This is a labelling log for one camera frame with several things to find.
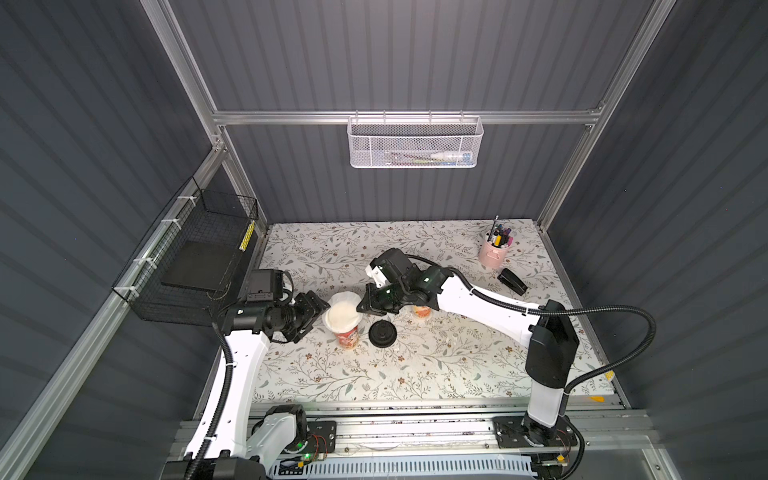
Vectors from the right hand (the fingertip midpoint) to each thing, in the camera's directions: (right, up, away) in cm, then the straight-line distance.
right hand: (357, 309), depth 75 cm
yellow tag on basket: (-32, +19, +7) cm, 37 cm away
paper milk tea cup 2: (+18, -4, +16) cm, 24 cm away
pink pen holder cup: (+44, +13, +27) cm, 53 cm away
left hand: (-8, -2, -1) cm, 9 cm away
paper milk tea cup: (-3, -9, +5) cm, 11 cm away
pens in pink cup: (+45, +20, +24) cm, 54 cm away
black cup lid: (+6, -10, +14) cm, 18 cm away
